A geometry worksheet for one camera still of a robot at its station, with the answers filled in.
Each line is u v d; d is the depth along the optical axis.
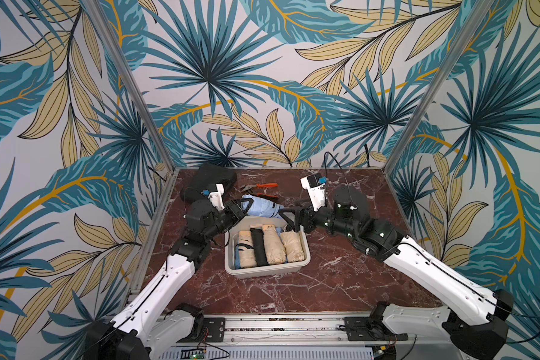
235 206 0.66
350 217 0.48
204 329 0.72
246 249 0.83
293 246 0.80
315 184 0.54
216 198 0.68
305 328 0.75
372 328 0.66
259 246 0.83
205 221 0.56
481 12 0.69
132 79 0.84
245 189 1.10
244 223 0.88
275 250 0.80
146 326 0.40
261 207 0.72
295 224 0.56
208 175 1.16
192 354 0.72
